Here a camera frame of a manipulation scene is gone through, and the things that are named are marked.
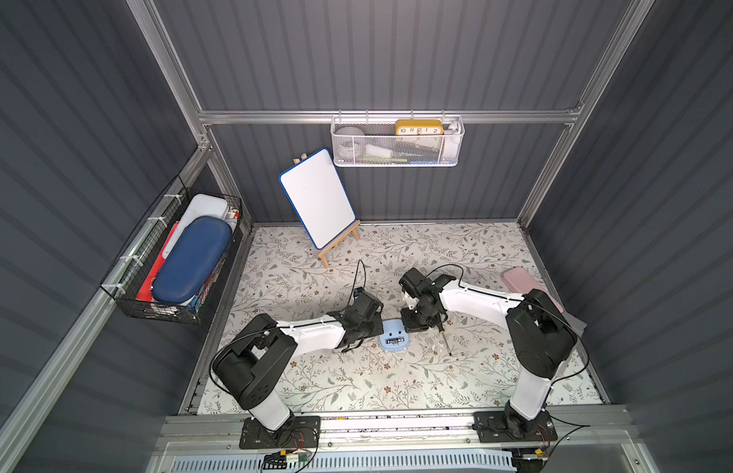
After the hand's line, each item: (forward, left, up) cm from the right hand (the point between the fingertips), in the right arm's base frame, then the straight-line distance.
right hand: (412, 326), depth 90 cm
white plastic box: (+19, +58, +32) cm, 69 cm away
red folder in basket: (-6, +62, +29) cm, 69 cm away
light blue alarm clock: (-4, +6, +1) cm, 7 cm away
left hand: (0, +9, 0) cm, 9 cm away
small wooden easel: (+40, +36, +33) cm, 63 cm away
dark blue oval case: (+2, +54, +31) cm, 62 cm away
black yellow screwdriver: (-1, -10, -2) cm, 10 cm away
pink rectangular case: (+19, -39, -2) cm, 43 cm away
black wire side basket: (-7, +63, +33) cm, 72 cm away
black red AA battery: (-5, +6, 0) cm, 8 cm away
